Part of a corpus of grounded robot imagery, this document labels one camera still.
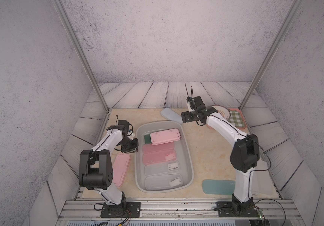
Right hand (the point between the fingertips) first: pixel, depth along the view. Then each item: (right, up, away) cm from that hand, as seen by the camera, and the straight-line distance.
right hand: (188, 114), depth 92 cm
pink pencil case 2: (-25, -22, +3) cm, 34 cm away
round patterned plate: (+33, +3, +25) cm, 41 cm away
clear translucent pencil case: (-14, -33, -6) cm, 36 cm away
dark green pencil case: (-27, -17, +8) cm, 33 cm away
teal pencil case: (+15, -41, -13) cm, 45 cm away
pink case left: (-42, -32, -7) cm, 53 cm away
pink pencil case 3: (-19, -27, 0) cm, 33 cm away
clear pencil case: (-16, -39, -11) cm, 43 cm away
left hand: (-31, -22, -3) cm, 38 cm away
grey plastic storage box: (-4, -22, +3) cm, 22 cm away
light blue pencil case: (-11, +1, +26) cm, 28 cm away
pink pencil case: (-15, -14, +5) cm, 21 cm away
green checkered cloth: (+41, -3, +19) cm, 45 cm away
